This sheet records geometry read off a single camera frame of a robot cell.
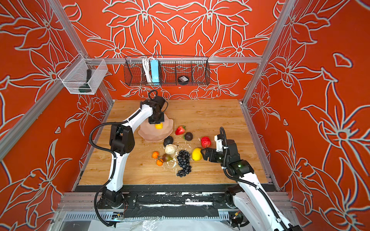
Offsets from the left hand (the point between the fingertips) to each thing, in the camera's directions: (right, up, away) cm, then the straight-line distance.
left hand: (160, 121), depth 100 cm
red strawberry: (+15, -6, -3) cm, 16 cm away
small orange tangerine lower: (+2, -25, -15) cm, 29 cm away
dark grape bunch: (+17, -23, -17) cm, 33 cm away
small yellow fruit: (-1, -4, -1) cm, 4 cm away
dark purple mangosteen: (+20, -10, -7) cm, 23 cm away
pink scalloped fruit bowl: (-7, -8, -2) cm, 11 cm away
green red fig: (+6, -22, -15) cm, 27 cm away
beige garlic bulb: (+9, -17, -14) cm, 23 cm away
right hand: (+30, -15, -22) cm, 40 cm away
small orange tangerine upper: (-1, -20, -13) cm, 24 cm away
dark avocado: (+7, -12, -8) cm, 16 cm away
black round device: (+17, +28, -5) cm, 33 cm away
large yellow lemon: (+25, -20, -15) cm, 35 cm away
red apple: (+31, -13, -11) cm, 35 cm away
